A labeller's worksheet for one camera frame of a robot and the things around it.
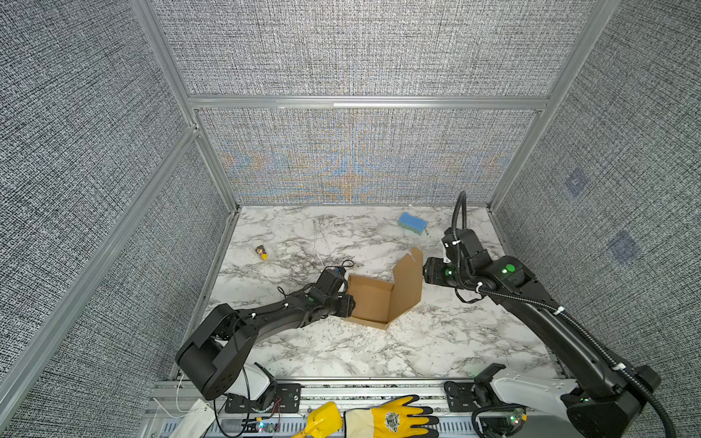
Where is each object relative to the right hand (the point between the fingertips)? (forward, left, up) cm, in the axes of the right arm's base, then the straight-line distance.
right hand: (430, 268), depth 75 cm
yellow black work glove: (-32, +10, -19) cm, 39 cm away
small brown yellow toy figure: (+21, +57, -18) cm, 63 cm away
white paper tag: (-33, +62, -19) cm, 72 cm away
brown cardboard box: (-1, +12, -20) cm, 23 cm away
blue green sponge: (+34, -4, -19) cm, 39 cm away
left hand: (-2, +22, -18) cm, 29 cm away
